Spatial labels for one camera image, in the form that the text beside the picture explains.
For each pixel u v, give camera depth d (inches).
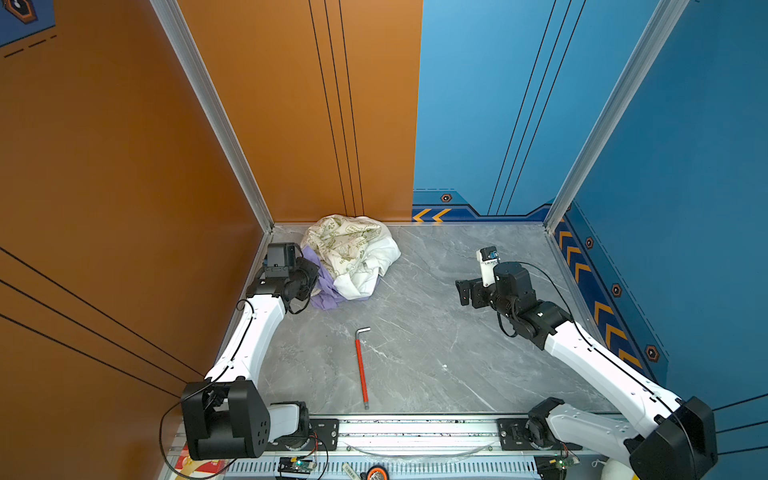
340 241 40.1
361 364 33.4
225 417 15.8
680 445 14.8
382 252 40.6
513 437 28.5
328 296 37.6
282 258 24.7
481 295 27.5
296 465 27.8
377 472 26.2
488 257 26.8
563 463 27.4
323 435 29.1
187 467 26.2
